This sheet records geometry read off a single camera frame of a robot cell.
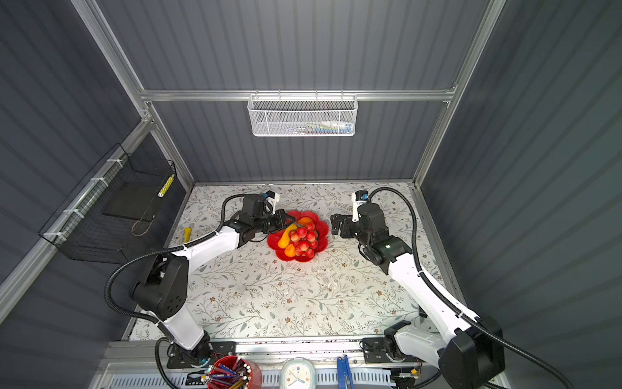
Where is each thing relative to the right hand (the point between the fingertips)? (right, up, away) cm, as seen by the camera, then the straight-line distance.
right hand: (347, 218), depth 79 cm
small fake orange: (-20, -13, +12) cm, 27 cm away
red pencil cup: (-31, -39, -17) cm, 53 cm away
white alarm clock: (-15, -44, -11) cm, 48 cm away
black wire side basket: (-73, 0, -7) cm, 74 cm away
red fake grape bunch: (-14, -9, +10) cm, 20 cm away
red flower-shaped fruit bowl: (-8, -5, +18) cm, 21 cm away
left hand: (-18, -1, +10) cm, 20 cm away
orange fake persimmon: (-15, -2, +20) cm, 25 cm away
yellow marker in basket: (-62, +8, 0) cm, 62 cm away
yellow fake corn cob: (-23, -9, +16) cm, 29 cm away
